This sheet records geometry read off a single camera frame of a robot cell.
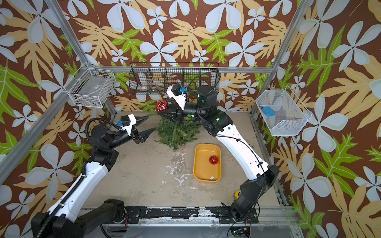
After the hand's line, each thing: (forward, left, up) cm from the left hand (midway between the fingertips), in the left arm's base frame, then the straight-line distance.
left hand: (150, 120), depth 64 cm
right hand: (+1, -6, +7) cm, 10 cm away
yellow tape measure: (-21, -43, -37) cm, 60 cm away
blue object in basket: (+18, -63, -12) cm, 67 cm away
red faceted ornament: (-3, -32, -33) cm, 46 cm away
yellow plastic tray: (-3, -28, -37) cm, 46 cm away
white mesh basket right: (+12, -72, -9) cm, 73 cm away
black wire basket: (+45, +8, -8) cm, 46 cm away
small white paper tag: (-12, -31, -38) cm, 50 cm away
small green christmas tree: (+2, -10, -13) cm, 16 cm away
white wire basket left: (+30, +41, -5) cm, 51 cm away
